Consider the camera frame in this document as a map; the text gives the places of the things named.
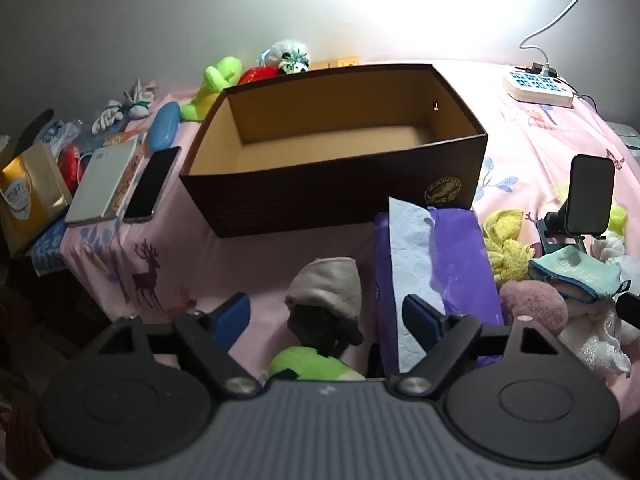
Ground white fluffy cloth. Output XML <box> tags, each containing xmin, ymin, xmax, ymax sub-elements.
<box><xmin>557</xmin><ymin>300</ymin><xmax>633</xmax><ymax>376</ymax></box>

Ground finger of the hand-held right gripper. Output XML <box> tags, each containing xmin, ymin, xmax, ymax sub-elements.
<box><xmin>616</xmin><ymin>292</ymin><xmax>640</xmax><ymax>322</ymax></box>

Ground purple tissue pack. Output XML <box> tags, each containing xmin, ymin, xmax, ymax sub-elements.
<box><xmin>374</xmin><ymin>197</ymin><xmax>506</xmax><ymax>373</ymax></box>

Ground dark green phone stand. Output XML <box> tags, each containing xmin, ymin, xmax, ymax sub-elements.
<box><xmin>537</xmin><ymin>195</ymin><xmax>608</xmax><ymax>261</ymax></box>

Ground white power strip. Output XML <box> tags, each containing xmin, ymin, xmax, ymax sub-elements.
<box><xmin>502</xmin><ymin>69</ymin><xmax>575</xmax><ymax>108</ymax></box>

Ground black cable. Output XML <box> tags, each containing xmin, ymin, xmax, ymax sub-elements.
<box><xmin>570</xmin><ymin>80</ymin><xmax>601</xmax><ymax>113</ymax></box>

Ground red plush toy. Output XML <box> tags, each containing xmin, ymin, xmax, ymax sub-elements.
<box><xmin>239</xmin><ymin>65</ymin><xmax>281</xmax><ymax>86</ymax></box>

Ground white power cable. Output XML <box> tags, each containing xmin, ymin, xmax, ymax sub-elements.
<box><xmin>519</xmin><ymin>0</ymin><xmax>608</xmax><ymax>68</ymax></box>

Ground red plastic bag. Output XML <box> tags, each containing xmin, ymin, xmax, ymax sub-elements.
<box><xmin>57</xmin><ymin>145</ymin><xmax>83</xmax><ymax>193</ymax></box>

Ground teal zip pouch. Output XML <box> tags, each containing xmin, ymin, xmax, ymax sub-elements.
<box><xmin>529</xmin><ymin>250</ymin><xmax>632</xmax><ymax>305</ymax></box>

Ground white panda plush toy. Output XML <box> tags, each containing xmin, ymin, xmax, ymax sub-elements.
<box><xmin>260</xmin><ymin>39</ymin><xmax>312</xmax><ymax>76</ymax></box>

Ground brown cardboard box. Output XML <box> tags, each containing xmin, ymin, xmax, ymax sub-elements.
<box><xmin>179</xmin><ymin>63</ymin><xmax>489</xmax><ymax>239</ymax></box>

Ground pink printed bedsheet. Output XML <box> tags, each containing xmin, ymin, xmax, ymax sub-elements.
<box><xmin>60</xmin><ymin>57</ymin><xmax>640</xmax><ymax>411</ymax></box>

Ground doll with grey hat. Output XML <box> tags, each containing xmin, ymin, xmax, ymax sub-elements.
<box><xmin>260</xmin><ymin>257</ymin><xmax>366</xmax><ymax>382</ymax></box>

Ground blue patterned cloth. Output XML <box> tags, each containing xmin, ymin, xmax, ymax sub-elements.
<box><xmin>31</xmin><ymin>217</ymin><xmax>68</xmax><ymax>276</ymax></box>

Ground yellow paper bag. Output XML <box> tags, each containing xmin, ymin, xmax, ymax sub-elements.
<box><xmin>0</xmin><ymin>142</ymin><xmax>73</xmax><ymax>256</ymax></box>

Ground silver notebook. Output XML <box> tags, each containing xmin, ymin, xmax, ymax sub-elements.
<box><xmin>65</xmin><ymin>138</ymin><xmax>141</xmax><ymax>225</ymax></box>

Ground clear plastic bag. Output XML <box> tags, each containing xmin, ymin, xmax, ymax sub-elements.
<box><xmin>30</xmin><ymin>119</ymin><xmax>81</xmax><ymax>153</ymax></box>

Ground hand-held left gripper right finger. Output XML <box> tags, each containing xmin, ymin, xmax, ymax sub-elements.
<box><xmin>395</xmin><ymin>294</ymin><xmax>556</xmax><ymax>401</ymax></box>

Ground white striped sock toys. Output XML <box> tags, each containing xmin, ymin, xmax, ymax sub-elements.
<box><xmin>91</xmin><ymin>79</ymin><xmax>160</xmax><ymax>135</ymax></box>

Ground orange book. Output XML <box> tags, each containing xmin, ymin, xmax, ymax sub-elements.
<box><xmin>105</xmin><ymin>130</ymin><xmax>151</xmax><ymax>216</ymax></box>

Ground striped quilt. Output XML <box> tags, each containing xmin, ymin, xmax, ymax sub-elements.
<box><xmin>607</xmin><ymin>120</ymin><xmax>640</xmax><ymax>161</ymax></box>

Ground blue glasses case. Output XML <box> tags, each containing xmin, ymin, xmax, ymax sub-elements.
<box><xmin>149</xmin><ymin>101</ymin><xmax>181</xmax><ymax>152</ymax></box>

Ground pink plush toy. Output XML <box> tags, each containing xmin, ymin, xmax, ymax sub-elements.
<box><xmin>499</xmin><ymin>280</ymin><xmax>570</xmax><ymax>336</ymax></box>

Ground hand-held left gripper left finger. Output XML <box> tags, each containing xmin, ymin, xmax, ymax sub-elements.
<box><xmin>97</xmin><ymin>292</ymin><xmax>263</xmax><ymax>401</ymax></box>

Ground green plush toy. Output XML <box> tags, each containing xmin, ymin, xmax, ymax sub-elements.
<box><xmin>180</xmin><ymin>56</ymin><xmax>243</xmax><ymax>122</ymax></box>

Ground yellow plush toy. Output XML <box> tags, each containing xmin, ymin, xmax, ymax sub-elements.
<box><xmin>481</xmin><ymin>209</ymin><xmax>537</xmax><ymax>286</ymax></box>

